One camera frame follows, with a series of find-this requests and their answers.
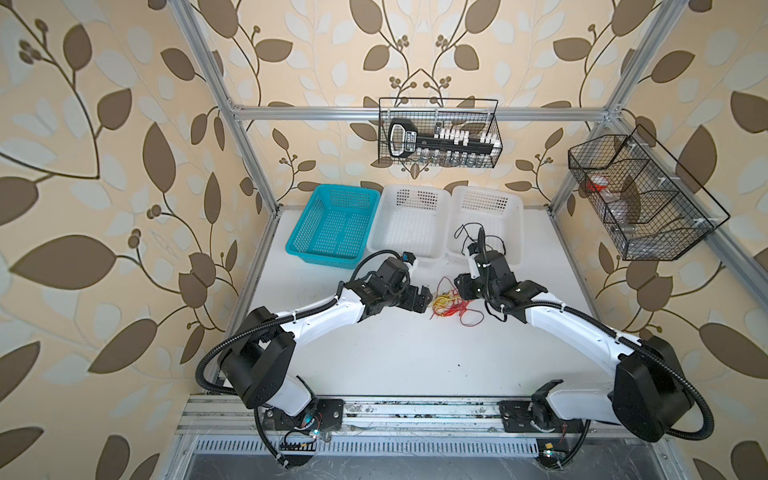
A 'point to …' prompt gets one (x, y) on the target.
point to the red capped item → (597, 183)
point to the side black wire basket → (650, 205)
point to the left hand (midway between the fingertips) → (423, 292)
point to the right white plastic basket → (490, 218)
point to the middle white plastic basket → (411, 218)
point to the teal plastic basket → (336, 226)
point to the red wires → (459, 307)
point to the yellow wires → (443, 300)
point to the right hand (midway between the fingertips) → (462, 282)
